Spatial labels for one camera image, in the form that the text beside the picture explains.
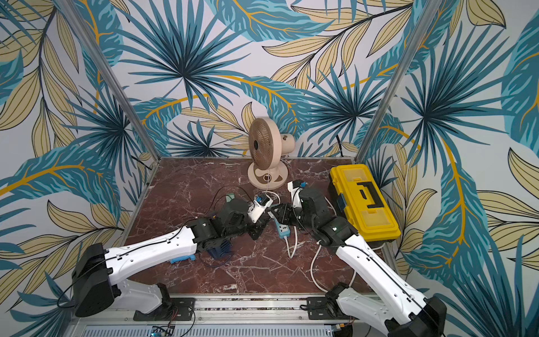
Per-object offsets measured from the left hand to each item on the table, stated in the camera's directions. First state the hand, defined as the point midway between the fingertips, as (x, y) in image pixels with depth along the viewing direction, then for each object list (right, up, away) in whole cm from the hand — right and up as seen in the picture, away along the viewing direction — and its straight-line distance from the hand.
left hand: (268, 220), depth 74 cm
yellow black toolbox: (+36, +7, +11) cm, 38 cm away
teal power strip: (+6, -7, +16) cm, 19 cm away
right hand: (+1, +4, -3) cm, 5 cm away
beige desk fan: (-1, +29, +14) cm, 32 cm away
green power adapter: (-19, +5, +26) cm, 33 cm away
